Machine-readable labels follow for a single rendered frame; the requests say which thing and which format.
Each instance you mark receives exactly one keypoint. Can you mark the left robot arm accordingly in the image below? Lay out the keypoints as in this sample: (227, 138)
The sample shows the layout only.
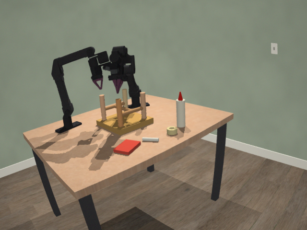
(118, 57)

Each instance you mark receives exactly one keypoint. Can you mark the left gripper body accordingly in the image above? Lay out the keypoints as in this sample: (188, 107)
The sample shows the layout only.
(123, 77)

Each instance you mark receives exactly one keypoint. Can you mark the red flat block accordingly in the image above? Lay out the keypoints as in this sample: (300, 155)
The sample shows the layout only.
(127, 147)

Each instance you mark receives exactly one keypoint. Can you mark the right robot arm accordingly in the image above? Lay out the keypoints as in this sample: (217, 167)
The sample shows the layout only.
(57, 74)

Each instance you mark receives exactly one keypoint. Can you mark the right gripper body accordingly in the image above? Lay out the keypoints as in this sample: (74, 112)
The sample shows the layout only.
(94, 76)

